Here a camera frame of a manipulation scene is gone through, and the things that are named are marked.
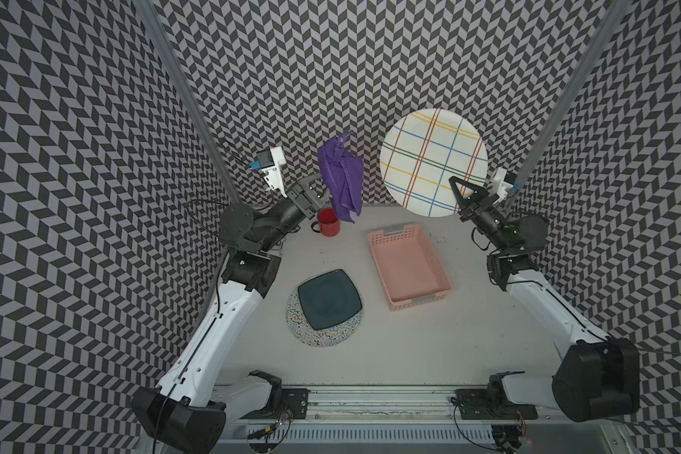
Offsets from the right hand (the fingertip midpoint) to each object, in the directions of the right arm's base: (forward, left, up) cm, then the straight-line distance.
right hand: (445, 185), depth 64 cm
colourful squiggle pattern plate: (-16, +38, -43) cm, 60 cm away
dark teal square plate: (-9, +29, -39) cm, 50 cm away
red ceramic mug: (+20, +32, -36) cm, 52 cm away
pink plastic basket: (+5, +2, -46) cm, 46 cm away
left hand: (-8, +23, +9) cm, 26 cm away
